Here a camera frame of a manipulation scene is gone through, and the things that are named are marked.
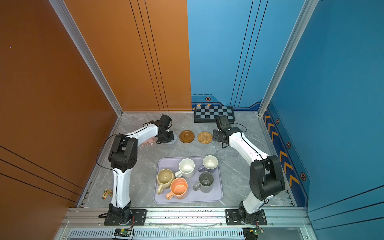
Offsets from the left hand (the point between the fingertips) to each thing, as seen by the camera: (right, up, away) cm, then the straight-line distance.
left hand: (171, 138), depth 103 cm
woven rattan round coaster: (+24, 0, +2) cm, 24 cm away
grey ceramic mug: (+23, -24, -19) cm, 38 cm away
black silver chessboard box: (+27, +18, +13) cm, 34 cm away
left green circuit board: (-18, -43, -31) cm, 56 cm away
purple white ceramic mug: (+26, -15, -12) cm, 32 cm away
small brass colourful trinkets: (-32, -27, -22) cm, 47 cm away
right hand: (+31, +3, -12) cm, 33 cm away
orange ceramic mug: (+8, -26, -22) cm, 35 cm away
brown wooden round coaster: (+11, +1, +2) cm, 11 cm away
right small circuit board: (+44, -43, -33) cm, 69 cm away
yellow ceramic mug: (0, -21, -18) cm, 28 cm away
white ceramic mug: (+12, -16, -14) cm, 24 cm away
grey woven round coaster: (+2, -1, -6) cm, 6 cm away
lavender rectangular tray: (+3, -15, -9) cm, 18 cm away
